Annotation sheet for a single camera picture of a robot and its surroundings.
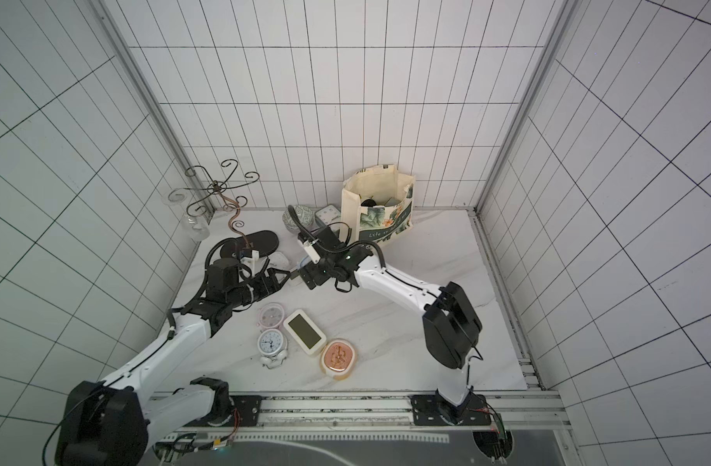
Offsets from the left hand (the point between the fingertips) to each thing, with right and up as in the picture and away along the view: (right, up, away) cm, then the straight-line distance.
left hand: (282, 281), depth 83 cm
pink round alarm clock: (-4, -11, +4) cm, 13 cm away
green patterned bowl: (+1, +22, +28) cm, 36 cm away
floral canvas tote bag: (+28, +23, +5) cm, 37 cm away
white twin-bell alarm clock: (-2, -18, -4) cm, 18 cm away
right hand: (+11, +8, +3) cm, 14 cm away
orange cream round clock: (+17, -21, -4) cm, 27 cm away
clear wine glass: (-30, +16, +7) cm, 35 cm away
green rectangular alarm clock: (+9, +22, +33) cm, 41 cm away
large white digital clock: (+7, -15, -1) cm, 16 cm away
